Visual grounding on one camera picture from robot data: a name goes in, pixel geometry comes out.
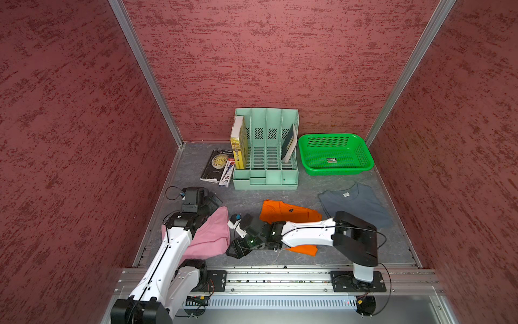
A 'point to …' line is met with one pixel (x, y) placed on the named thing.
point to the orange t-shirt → (272, 211)
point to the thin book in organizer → (289, 144)
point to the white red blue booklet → (227, 172)
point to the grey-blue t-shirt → (359, 200)
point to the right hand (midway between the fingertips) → (233, 253)
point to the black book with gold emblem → (215, 166)
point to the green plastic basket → (333, 154)
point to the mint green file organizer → (272, 150)
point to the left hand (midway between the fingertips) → (213, 208)
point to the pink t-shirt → (212, 238)
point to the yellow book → (239, 138)
